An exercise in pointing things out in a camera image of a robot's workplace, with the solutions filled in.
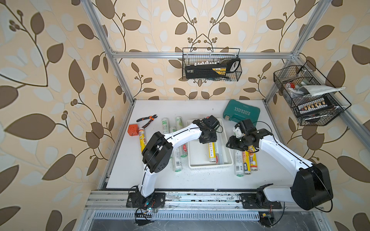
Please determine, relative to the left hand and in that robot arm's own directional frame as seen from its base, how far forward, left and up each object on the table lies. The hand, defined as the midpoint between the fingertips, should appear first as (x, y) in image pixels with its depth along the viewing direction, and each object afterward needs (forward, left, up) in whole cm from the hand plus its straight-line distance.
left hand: (216, 141), depth 87 cm
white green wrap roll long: (-6, +24, -5) cm, 25 cm away
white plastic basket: (-4, +11, -8) cm, 14 cm away
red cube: (+10, +55, -5) cm, 56 cm away
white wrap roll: (-15, -12, -4) cm, 20 cm away
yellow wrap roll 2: (-11, -18, -6) cm, 22 cm away
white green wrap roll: (-7, -1, -5) cm, 8 cm away
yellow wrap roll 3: (-12, -22, -6) cm, 26 cm away
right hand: (-3, -8, 0) cm, 8 cm away
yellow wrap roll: (-7, +3, 0) cm, 7 cm away
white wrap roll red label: (-3, +19, -6) cm, 20 cm away
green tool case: (+28, -19, -4) cm, 34 cm away
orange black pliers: (+24, +45, -8) cm, 52 cm away
